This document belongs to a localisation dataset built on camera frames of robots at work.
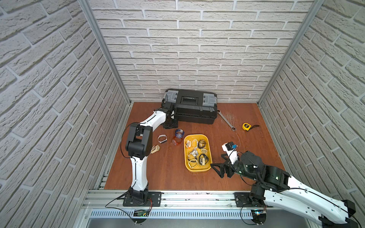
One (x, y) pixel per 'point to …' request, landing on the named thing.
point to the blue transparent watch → (179, 133)
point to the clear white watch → (195, 153)
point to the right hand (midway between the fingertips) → (217, 161)
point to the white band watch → (162, 138)
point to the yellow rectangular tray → (206, 150)
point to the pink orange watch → (188, 143)
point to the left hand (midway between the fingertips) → (177, 124)
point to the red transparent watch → (177, 141)
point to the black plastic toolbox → (193, 107)
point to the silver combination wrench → (232, 128)
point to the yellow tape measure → (246, 126)
